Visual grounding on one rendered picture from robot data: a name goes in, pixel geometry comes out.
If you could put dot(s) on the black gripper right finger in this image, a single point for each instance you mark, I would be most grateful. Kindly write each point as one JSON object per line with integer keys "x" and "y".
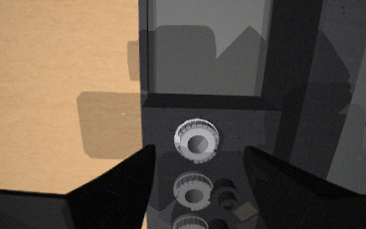
{"x": 291, "y": 198}

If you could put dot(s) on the grey flanged bushing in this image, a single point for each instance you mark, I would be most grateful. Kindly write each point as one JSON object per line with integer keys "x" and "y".
{"x": 201, "y": 146}

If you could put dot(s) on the black long square bar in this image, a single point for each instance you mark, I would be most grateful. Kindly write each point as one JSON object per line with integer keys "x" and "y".
{"x": 314, "y": 55}

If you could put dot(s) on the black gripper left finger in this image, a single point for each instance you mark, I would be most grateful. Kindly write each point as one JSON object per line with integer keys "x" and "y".
{"x": 117, "y": 199}

